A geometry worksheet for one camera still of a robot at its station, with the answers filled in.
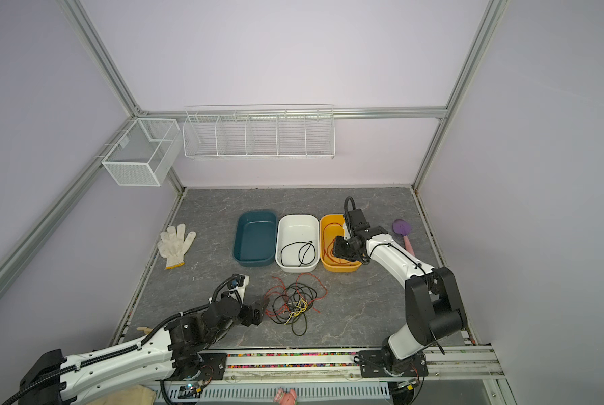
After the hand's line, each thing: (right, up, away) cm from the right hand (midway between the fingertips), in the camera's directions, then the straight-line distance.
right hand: (337, 253), depth 90 cm
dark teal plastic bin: (-32, +4, +11) cm, 34 cm away
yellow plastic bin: (-1, +9, +14) cm, 16 cm away
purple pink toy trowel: (+29, +8, +15) cm, 33 cm away
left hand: (-27, -14, -9) cm, 32 cm away
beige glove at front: (-58, -36, -20) cm, 71 cm away
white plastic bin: (-15, +8, +16) cm, 24 cm away
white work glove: (-66, +1, +12) cm, 67 cm away
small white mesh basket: (-78, +39, +12) cm, 88 cm away
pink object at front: (-15, -35, -23) cm, 44 cm away
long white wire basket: (-43, +46, +10) cm, 64 cm away
